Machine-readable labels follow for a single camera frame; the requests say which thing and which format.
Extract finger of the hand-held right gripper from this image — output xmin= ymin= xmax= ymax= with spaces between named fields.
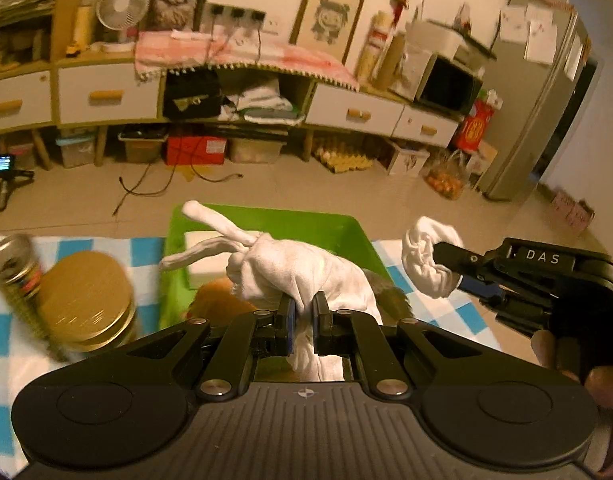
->
xmin=433 ymin=241 xmax=488 ymax=275
xmin=457 ymin=275 xmax=507 ymax=307

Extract paper rolls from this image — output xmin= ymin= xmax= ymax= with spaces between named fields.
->
xmin=356 ymin=10 xmax=404 ymax=86

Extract black floor cable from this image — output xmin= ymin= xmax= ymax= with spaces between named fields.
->
xmin=114 ymin=160 xmax=244 ymax=217

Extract grey plush toy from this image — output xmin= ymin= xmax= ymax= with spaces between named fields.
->
xmin=361 ymin=266 xmax=413 ymax=322

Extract blue and white checked tablecloth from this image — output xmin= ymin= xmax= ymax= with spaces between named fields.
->
xmin=0 ymin=235 xmax=529 ymax=471

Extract tall printed metal can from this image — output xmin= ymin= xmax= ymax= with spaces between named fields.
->
xmin=0 ymin=234 xmax=64 ymax=362

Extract white appliance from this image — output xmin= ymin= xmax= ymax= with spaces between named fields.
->
xmin=401 ymin=20 xmax=497 ymax=101

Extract clear jar with gold lid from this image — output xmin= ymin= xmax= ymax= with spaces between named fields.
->
xmin=38 ymin=251 xmax=140 ymax=354

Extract framed cat picture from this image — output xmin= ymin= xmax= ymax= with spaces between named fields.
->
xmin=149 ymin=0 xmax=214 ymax=33

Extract red box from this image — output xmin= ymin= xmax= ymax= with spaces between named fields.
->
xmin=166 ymin=135 xmax=227 ymax=166

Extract pink boxes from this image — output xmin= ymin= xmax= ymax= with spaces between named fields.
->
xmin=551 ymin=190 xmax=594 ymax=233

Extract white cloth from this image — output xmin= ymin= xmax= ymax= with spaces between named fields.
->
xmin=159 ymin=200 xmax=384 ymax=381

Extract egg tray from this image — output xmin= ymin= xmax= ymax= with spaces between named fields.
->
xmin=313 ymin=145 xmax=377 ymax=171

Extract small white soft toy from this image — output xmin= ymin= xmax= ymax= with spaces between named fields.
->
xmin=400 ymin=216 xmax=465 ymax=302

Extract white foam block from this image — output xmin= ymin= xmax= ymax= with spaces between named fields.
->
xmin=185 ymin=231 xmax=264 ymax=289

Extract wall power strip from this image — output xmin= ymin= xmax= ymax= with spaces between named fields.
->
xmin=206 ymin=2 xmax=266 ymax=28

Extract small camera on tripod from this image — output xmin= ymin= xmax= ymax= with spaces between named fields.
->
xmin=0 ymin=154 xmax=36 ymax=212

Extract black bag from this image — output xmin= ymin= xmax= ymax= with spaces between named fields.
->
xmin=164 ymin=71 xmax=222 ymax=121

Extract black microwave oven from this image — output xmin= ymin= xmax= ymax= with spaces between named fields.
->
xmin=416 ymin=55 xmax=483 ymax=116

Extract white desk fan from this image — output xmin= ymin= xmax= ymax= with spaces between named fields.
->
xmin=96 ymin=0 xmax=150 ymax=41

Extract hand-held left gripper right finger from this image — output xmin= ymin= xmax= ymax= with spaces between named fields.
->
xmin=311 ymin=292 xmax=482 ymax=402

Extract wooden cabinet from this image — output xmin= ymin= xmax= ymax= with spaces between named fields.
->
xmin=0 ymin=0 xmax=462 ymax=172

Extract person's right hand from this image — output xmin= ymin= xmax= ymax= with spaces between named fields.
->
xmin=531 ymin=330 xmax=613 ymax=476

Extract framed cartoon girl picture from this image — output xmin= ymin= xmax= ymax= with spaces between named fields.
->
xmin=290 ymin=0 xmax=364 ymax=63

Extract folded clothes pile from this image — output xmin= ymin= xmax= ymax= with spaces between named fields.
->
xmin=221 ymin=79 xmax=307 ymax=126

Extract burger plush toy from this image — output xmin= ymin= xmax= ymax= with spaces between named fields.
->
xmin=188 ymin=280 xmax=264 ymax=323

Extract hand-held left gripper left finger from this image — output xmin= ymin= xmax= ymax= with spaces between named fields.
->
xmin=121 ymin=294 xmax=296 ymax=402

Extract pink fringed cloth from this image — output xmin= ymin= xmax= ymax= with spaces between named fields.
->
xmin=135 ymin=30 xmax=361 ymax=92

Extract white drawer with wooden handle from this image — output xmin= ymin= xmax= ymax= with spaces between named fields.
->
xmin=393 ymin=106 xmax=459 ymax=148
xmin=306 ymin=82 xmax=404 ymax=136
xmin=0 ymin=71 xmax=52 ymax=133
xmin=58 ymin=62 xmax=162 ymax=126

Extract white carton box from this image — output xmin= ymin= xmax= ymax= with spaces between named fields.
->
xmin=386 ymin=141 xmax=429 ymax=177

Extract bag of oranges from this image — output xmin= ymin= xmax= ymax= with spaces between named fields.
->
xmin=426 ymin=152 xmax=469 ymax=201

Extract grey refrigerator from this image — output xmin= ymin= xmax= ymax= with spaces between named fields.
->
xmin=479 ymin=0 xmax=593 ymax=203

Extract red gift bag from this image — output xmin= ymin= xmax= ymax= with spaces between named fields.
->
xmin=453 ymin=91 xmax=504 ymax=153

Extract green plastic bin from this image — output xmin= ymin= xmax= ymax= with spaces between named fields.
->
xmin=159 ymin=203 xmax=389 ymax=331

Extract clear storage box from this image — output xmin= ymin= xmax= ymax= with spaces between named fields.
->
xmin=56 ymin=135 xmax=96 ymax=168
xmin=119 ymin=130 xmax=167 ymax=163
xmin=229 ymin=137 xmax=287 ymax=165

